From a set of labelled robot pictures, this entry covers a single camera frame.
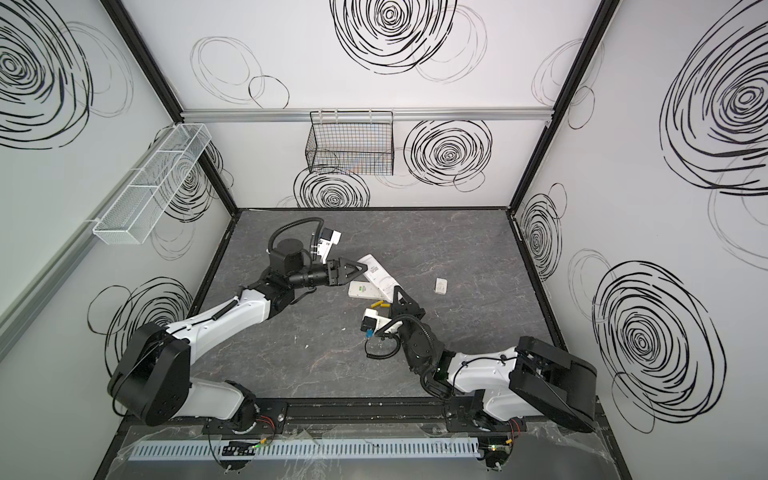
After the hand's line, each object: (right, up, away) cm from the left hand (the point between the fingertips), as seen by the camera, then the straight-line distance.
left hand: (364, 271), depth 75 cm
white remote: (+5, -3, 0) cm, 6 cm away
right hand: (+9, -4, 0) cm, 10 cm away
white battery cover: (+23, -8, +21) cm, 33 cm away
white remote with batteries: (-2, -9, +21) cm, 23 cm away
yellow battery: (+3, -13, +18) cm, 22 cm away
